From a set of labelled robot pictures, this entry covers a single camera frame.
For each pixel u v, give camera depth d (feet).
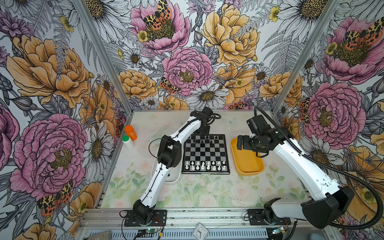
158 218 2.40
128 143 3.10
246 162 2.99
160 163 2.13
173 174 2.82
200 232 2.26
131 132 3.26
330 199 1.25
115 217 2.51
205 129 2.94
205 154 3.17
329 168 1.35
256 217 2.43
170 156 2.10
